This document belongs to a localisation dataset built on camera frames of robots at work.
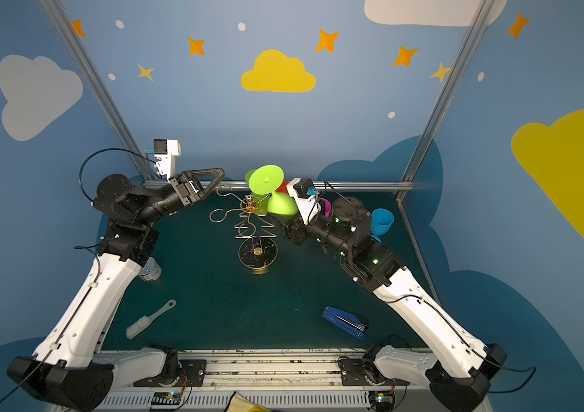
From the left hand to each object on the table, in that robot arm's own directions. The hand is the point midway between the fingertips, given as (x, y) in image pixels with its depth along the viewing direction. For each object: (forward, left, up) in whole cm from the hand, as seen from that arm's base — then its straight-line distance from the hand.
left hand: (221, 171), depth 55 cm
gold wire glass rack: (+11, -2, -49) cm, 50 cm away
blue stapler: (-16, -33, -49) cm, 61 cm away
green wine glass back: (+13, -5, -23) cm, 26 cm away
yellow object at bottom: (-38, -2, -51) cm, 63 cm away
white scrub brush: (-17, +33, -50) cm, 62 cm away
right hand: (-2, -14, -7) cm, 16 cm away
